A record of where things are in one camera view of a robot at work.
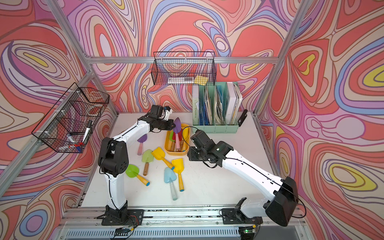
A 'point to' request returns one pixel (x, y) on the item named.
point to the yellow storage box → (184, 136)
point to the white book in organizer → (234, 97)
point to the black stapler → (242, 118)
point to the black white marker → (87, 132)
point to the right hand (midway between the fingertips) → (192, 158)
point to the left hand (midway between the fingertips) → (176, 125)
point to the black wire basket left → (67, 127)
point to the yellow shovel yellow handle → (178, 165)
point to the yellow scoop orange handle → (159, 154)
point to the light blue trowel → (169, 175)
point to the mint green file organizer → (215, 107)
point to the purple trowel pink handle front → (177, 128)
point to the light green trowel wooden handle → (147, 158)
